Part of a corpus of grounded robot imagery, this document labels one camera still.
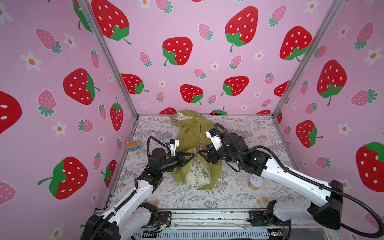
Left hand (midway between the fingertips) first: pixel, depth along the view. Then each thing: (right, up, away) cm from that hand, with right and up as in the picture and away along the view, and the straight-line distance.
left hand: (194, 156), depth 73 cm
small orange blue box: (-42, +2, +28) cm, 51 cm away
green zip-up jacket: (+3, -12, +14) cm, 19 cm away
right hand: (+3, +4, -4) cm, 7 cm away
